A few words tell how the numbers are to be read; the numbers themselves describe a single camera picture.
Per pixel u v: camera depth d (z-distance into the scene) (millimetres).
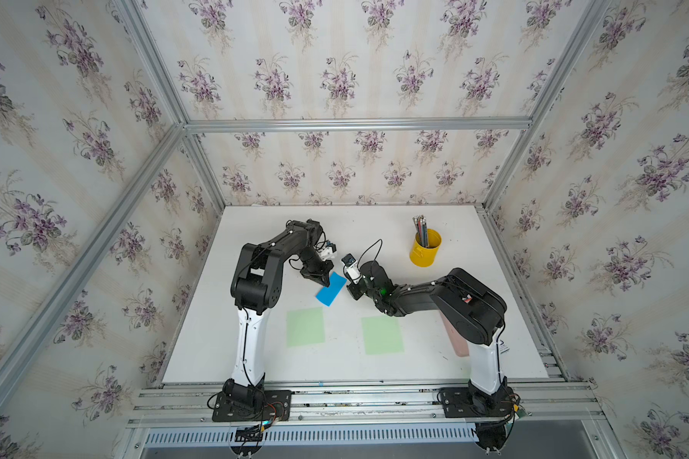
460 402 715
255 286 584
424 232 951
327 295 943
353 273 852
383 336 861
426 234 956
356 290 859
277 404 731
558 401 761
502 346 818
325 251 939
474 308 521
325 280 949
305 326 882
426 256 1036
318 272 882
